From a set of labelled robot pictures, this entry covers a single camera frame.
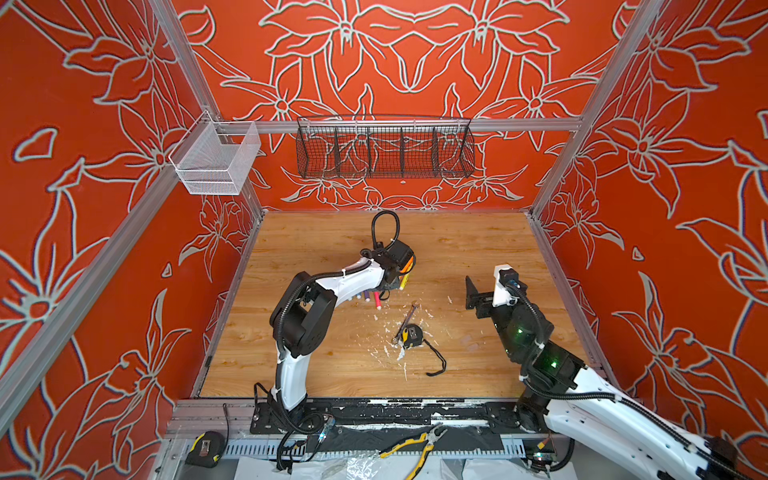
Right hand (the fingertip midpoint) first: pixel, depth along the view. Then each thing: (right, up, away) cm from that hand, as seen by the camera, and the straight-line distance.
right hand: (482, 274), depth 71 cm
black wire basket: (-24, +39, +27) cm, 53 cm away
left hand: (-24, -4, +23) cm, 33 cm away
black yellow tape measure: (-65, -40, -5) cm, 77 cm away
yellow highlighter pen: (-17, -6, +26) cm, 32 cm away
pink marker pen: (-26, -11, +23) cm, 37 cm away
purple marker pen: (-29, -10, +23) cm, 39 cm away
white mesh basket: (-79, +34, +21) cm, 88 cm away
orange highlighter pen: (-18, +2, +6) cm, 19 cm away
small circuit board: (+13, -42, -3) cm, 44 cm away
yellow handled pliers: (-14, -39, -2) cm, 41 cm away
